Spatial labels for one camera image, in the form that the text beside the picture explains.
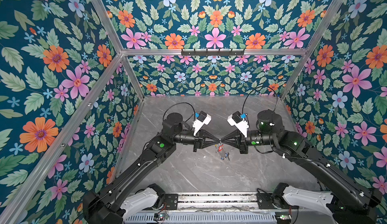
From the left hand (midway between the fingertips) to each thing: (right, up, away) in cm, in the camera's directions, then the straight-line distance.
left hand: (219, 142), depth 55 cm
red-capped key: (+1, -4, +7) cm, 8 cm away
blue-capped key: (+8, -15, +33) cm, 37 cm away
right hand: (+2, +1, +3) cm, 4 cm away
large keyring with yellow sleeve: (+2, -3, +4) cm, 5 cm away
